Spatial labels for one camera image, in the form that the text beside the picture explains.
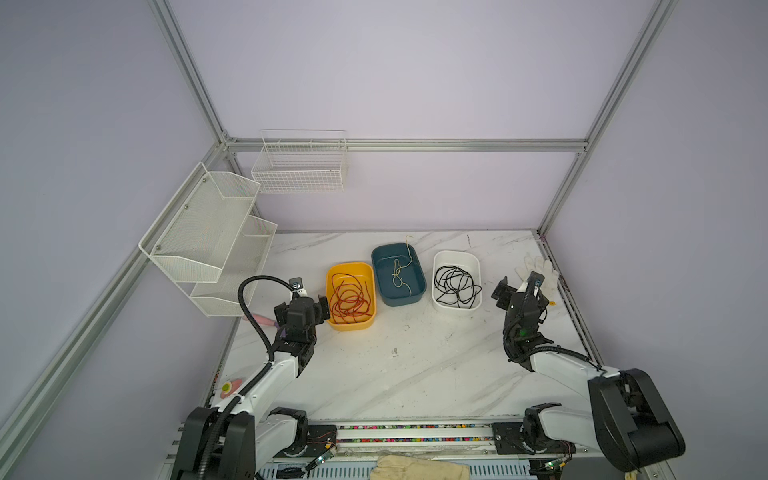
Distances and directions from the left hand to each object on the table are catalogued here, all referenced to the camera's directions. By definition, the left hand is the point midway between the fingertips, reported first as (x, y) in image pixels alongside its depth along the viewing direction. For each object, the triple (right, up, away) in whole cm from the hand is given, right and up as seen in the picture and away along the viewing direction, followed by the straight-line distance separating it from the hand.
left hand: (301, 301), depth 86 cm
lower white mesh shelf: (-24, +12, +14) cm, 30 cm away
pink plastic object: (-15, -7, +8) cm, 19 cm away
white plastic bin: (+54, +12, +20) cm, 59 cm away
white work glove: (+84, +9, +24) cm, 88 cm away
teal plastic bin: (+29, +7, +21) cm, 37 cm away
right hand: (+64, +6, 0) cm, 64 cm away
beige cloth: (+31, -38, -16) cm, 51 cm away
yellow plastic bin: (+17, +8, +18) cm, 25 cm away
